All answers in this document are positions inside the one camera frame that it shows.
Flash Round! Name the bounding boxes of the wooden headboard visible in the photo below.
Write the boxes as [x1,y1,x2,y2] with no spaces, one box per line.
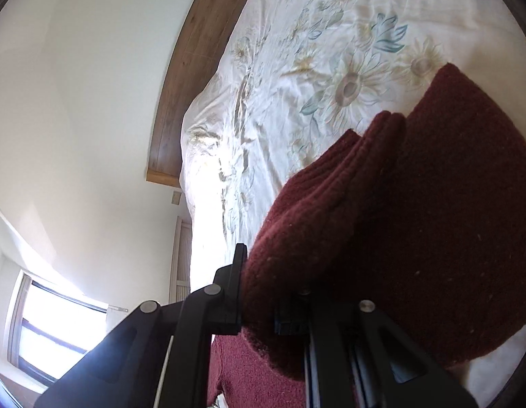
[146,0,247,188]

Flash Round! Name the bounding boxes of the dark red knit sweater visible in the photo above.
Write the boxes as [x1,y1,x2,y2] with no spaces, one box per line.
[207,64,526,407]

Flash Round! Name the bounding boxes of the window with dark frame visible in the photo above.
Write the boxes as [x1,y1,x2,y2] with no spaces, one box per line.
[0,262,129,389]

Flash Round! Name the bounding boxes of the beige wall switch left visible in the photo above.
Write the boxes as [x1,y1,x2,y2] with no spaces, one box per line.
[172,191,183,205]

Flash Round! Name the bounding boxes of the white louvered radiator cover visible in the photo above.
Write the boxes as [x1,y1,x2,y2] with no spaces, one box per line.
[169,217,193,303]

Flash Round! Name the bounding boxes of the floral white bed duvet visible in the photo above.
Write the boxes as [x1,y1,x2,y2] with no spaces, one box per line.
[181,0,526,407]

